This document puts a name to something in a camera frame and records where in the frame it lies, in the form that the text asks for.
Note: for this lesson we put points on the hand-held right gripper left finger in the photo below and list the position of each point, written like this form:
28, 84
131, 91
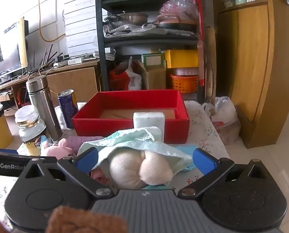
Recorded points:
86, 156

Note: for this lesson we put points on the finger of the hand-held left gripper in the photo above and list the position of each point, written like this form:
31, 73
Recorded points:
6, 151

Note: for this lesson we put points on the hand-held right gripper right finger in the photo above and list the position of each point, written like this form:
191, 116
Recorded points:
205, 160

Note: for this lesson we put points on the purple cloth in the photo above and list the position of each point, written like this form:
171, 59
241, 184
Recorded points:
86, 140

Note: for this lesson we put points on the blue face mask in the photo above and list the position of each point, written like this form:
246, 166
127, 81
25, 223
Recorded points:
156, 187
185, 150

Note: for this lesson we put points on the pig plush teal outfit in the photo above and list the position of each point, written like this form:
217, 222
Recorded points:
54, 149

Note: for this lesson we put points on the cream plush toy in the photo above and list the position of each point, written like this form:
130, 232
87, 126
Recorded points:
134, 170

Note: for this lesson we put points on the light green towel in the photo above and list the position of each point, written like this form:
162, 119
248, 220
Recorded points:
134, 143

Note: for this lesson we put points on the white sponge block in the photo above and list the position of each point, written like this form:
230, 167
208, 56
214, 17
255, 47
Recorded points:
157, 134
148, 120

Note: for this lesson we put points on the red cardboard box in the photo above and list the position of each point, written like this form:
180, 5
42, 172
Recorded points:
125, 100

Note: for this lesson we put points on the glass jar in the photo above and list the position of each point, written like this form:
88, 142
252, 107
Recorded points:
30, 128

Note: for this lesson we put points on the white plastic bag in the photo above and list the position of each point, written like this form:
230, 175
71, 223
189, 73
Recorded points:
225, 123

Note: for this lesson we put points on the blue drink can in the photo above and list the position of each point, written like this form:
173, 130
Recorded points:
68, 109

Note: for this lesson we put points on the steel thermos flask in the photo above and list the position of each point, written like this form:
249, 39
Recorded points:
44, 104

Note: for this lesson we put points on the brown fuzzy cloth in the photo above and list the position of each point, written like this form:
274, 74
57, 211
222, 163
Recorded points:
86, 219

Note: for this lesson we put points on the orange plastic basket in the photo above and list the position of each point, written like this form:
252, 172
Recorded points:
184, 83

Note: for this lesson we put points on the wooden television cabinet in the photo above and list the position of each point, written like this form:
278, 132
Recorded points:
71, 77

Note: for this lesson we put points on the red and white bag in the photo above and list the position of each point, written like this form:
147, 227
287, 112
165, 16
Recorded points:
128, 77

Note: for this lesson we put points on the brown cardboard box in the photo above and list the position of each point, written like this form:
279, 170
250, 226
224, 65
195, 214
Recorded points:
156, 77

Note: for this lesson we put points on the television screen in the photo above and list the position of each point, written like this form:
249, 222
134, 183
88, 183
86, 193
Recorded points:
6, 51

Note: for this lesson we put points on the black router with antennas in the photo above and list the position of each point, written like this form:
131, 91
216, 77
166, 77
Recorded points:
47, 58

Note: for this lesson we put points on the yellow box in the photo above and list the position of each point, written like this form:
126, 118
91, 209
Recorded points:
182, 58

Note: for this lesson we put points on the wooden wardrobe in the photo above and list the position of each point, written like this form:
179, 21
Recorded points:
256, 65

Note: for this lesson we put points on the green box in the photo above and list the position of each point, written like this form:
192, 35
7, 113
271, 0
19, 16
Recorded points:
153, 60

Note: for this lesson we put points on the black metal shelf rack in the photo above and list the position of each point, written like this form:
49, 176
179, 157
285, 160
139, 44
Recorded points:
99, 41

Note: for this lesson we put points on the red board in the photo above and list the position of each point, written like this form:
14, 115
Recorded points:
200, 29

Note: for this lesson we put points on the clear bubble wrap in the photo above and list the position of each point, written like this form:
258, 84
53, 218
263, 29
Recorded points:
125, 30

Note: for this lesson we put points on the black frying pan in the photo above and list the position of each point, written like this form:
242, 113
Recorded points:
176, 26

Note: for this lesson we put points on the steel cooking pot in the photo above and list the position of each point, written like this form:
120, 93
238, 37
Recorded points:
130, 18

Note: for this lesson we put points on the brown clay pot lid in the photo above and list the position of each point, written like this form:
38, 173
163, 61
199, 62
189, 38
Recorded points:
167, 19

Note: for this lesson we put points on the pink plastic bag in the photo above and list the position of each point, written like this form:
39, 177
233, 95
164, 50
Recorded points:
178, 7

